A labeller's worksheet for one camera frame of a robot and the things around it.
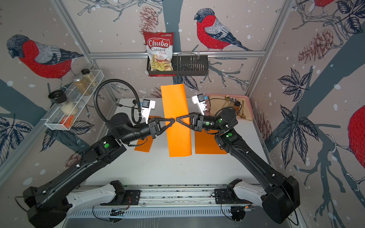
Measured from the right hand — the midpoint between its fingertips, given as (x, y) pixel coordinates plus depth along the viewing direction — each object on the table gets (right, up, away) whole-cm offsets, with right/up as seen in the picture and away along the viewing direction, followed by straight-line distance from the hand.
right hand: (178, 121), depth 56 cm
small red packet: (-53, 0, +9) cm, 53 cm away
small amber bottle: (+41, +8, +48) cm, 64 cm away
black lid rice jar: (-55, +6, +12) cm, 56 cm away
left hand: (-1, 0, -2) cm, 2 cm away
